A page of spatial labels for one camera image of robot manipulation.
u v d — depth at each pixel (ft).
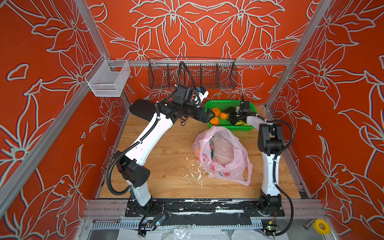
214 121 3.40
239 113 2.88
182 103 1.78
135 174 1.38
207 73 3.19
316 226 2.21
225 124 3.52
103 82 2.88
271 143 2.04
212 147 2.89
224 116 3.50
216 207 2.44
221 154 3.03
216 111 3.55
